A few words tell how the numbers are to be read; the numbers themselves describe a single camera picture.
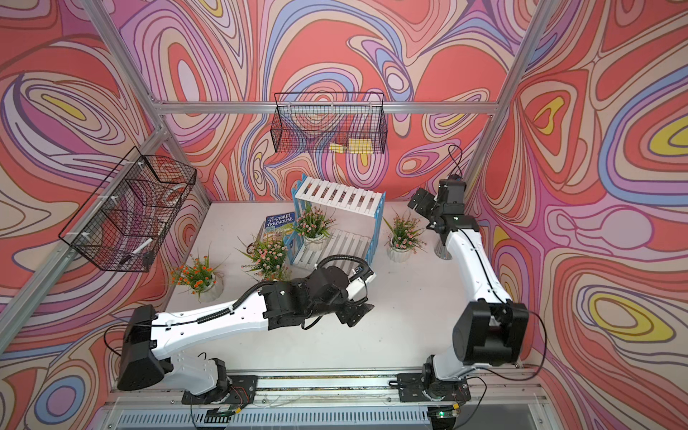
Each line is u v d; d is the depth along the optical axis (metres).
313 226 0.91
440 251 0.99
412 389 0.73
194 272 0.80
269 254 0.84
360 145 0.82
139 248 0.73
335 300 0.52
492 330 0.43
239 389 0.73
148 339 0.40
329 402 0.73
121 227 0.73
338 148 0.83
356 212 0.81
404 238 0.90
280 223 1.10
